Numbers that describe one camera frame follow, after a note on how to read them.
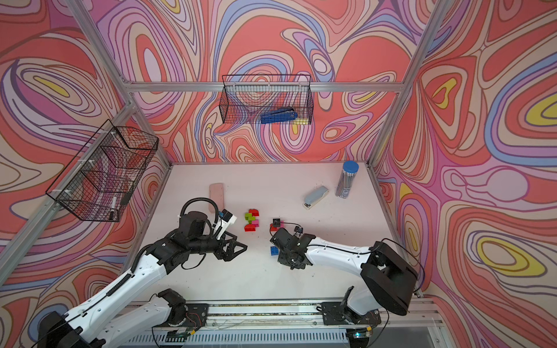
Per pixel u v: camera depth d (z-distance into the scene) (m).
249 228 0.93
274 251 0.86
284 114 0.91
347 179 0.94
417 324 0.71
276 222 0.91
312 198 1.07
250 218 0.95
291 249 0.63
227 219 0.68
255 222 0.94
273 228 0.92
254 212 0.98
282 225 0.93
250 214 0.97
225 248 0.66
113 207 0.72
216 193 1.08
